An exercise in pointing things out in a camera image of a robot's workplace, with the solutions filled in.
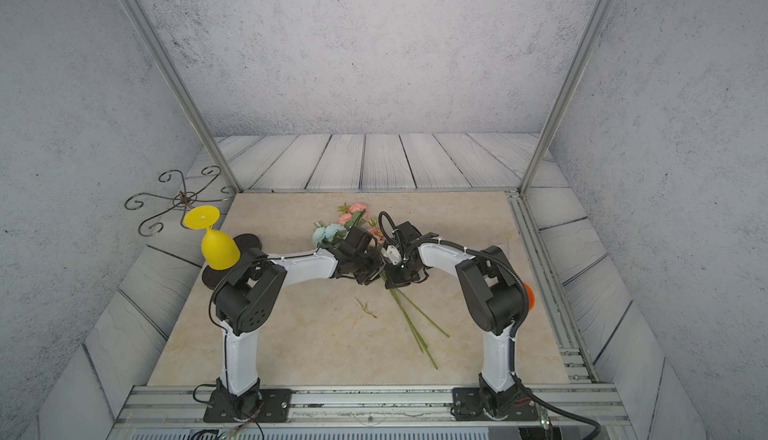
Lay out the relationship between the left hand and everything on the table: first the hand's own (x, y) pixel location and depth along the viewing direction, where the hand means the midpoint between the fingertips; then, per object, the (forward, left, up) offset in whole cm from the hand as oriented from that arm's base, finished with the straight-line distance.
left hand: (394, 271), depth 95 cm
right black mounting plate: (-36, -17, -2) cm, 40 cm away
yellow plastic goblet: (-5, +44, +21) cm, 49 cm away
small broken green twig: (-10, +9, -4) cm, 14 cm away
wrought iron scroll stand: (+6, +53, +28) cm, 60 cm away
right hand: (-5, +2, -1) cm, 5 cm away
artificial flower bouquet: (+22, +14, +1) cm, 26 cm away
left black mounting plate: (-35, +32, -2) cm, 47 cm away
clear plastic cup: (+11, -37, 0) cm, 39 cm away
